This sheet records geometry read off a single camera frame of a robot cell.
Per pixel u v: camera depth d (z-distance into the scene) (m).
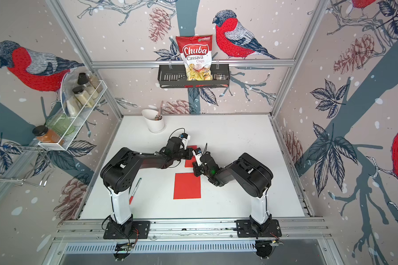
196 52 0.81
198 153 0.85
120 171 0.52
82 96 0.76
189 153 0.86
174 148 0.79
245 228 0.73
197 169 0.85
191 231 0.74
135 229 0.73
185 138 0.90
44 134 0.59
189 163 0.95
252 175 0.51
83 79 0.80
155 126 1.07
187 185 0.88
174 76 0.95
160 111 1.07
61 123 0.70
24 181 0.52
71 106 0.70
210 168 0.75
